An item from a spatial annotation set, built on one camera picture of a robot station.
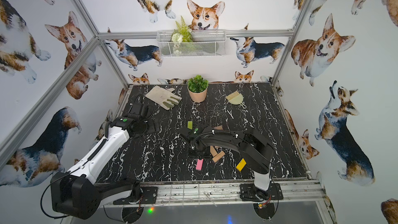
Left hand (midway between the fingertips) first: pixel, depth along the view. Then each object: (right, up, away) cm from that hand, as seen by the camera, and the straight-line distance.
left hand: (153, 125), depth 83 cm
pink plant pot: (+22, +15, +21) cm, 34 cm away
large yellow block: (+47, -21, -1) cm, 51 cm away
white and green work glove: (-2, +14, +30) cm, 33 cm away
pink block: (+24, -21, -1) cm, 32 cm away
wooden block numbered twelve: (+35, -17, +2) cm, 39 cm away
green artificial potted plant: (+22, +24, +18) cm, 37 cm away
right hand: (+23, -17, -2) cm, 28 cm away
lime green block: (+18, -2, +15) cm, 23 cm away
